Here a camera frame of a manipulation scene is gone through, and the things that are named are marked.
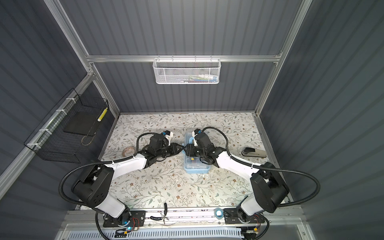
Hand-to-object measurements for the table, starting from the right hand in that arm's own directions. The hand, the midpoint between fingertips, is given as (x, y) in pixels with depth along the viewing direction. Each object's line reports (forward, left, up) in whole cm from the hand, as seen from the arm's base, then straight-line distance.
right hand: (188, 149), depth 85 cm
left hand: (+2, +3, -1) cm, 3 cm away
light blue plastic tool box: (-9, -5, -6) cm, 12 cm away
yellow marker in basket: (+13, +47, +17) cm, 51 cm away
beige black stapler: (+4, -38, -10) cm, 40 cm away
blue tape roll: (-28, -16, -12) cm, 35 cm away
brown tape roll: (+6, +41, -12) cm, 43 cm away
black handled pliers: (-32, +12, -12) cm, 36 cm away
